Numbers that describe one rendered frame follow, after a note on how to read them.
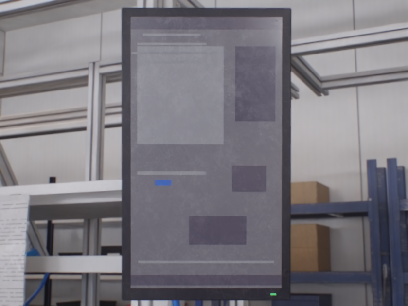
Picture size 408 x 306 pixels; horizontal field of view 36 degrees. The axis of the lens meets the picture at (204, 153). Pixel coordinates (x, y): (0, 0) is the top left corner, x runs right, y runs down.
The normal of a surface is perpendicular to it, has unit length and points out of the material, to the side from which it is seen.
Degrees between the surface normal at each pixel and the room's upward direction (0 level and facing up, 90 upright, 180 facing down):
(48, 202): 90
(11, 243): 88
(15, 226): 87
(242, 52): 101
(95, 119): 90
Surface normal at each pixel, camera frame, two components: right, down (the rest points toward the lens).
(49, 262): -0.42, -0.16
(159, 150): 0.00, 0.01
